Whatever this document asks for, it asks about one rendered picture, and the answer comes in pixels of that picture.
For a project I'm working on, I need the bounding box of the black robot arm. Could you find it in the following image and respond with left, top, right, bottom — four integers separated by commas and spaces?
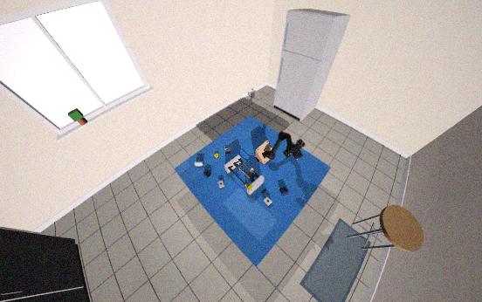
262, 131, 303, 160

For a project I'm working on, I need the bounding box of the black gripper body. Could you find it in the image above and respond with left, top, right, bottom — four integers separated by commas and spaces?
283, 139, 305, 158

